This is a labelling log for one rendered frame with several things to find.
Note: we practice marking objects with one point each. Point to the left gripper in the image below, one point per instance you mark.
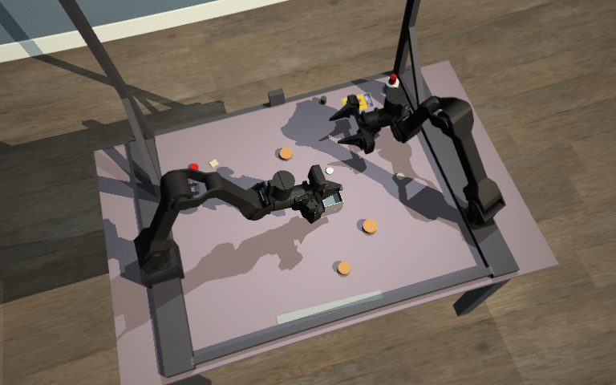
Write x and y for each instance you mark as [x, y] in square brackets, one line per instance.
[374, 120]

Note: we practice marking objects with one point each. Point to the wooden disc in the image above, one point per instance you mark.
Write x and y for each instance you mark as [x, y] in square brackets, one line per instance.
[286, 154]
[369, 226]
[344, 268]

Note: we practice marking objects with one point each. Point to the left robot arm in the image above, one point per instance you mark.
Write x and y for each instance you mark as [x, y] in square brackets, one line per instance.
[455, 121]

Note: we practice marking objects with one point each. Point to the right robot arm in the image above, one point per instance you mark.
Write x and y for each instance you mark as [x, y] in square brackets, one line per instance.
[154, 243]

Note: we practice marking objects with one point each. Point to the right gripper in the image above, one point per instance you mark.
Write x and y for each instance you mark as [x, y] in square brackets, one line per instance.
[319, 186]

